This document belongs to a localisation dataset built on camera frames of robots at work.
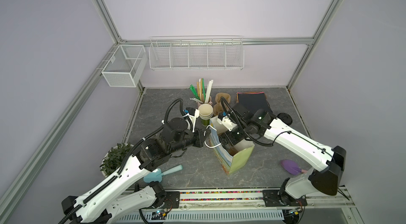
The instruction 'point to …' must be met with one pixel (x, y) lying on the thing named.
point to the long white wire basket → (196, 53)
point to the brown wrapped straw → (197, 90)
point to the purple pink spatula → (292, 167)
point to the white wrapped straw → (209, 90)
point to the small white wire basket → (126, 65)
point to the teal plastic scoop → (156, 175)
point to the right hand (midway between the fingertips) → (225, 141)
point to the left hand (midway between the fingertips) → (210, 135)
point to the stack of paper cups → (205, 112)
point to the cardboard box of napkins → (254, 101)
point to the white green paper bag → (240, 155)
